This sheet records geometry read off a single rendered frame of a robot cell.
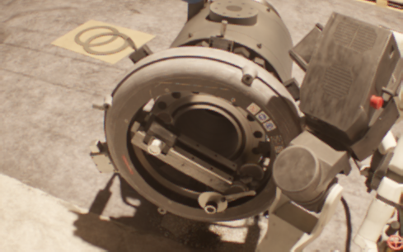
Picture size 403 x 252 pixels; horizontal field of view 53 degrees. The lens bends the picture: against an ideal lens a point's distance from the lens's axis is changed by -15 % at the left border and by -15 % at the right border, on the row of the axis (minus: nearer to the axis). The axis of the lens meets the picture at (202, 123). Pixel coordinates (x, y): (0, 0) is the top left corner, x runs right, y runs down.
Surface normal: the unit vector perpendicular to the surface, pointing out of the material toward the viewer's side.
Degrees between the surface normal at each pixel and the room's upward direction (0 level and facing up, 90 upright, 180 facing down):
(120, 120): 90
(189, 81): 90
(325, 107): 57
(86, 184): 0
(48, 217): 0
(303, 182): 41
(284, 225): 52
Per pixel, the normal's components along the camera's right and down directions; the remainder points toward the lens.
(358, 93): -0.66, -0.17
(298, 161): -0.41, -0.33
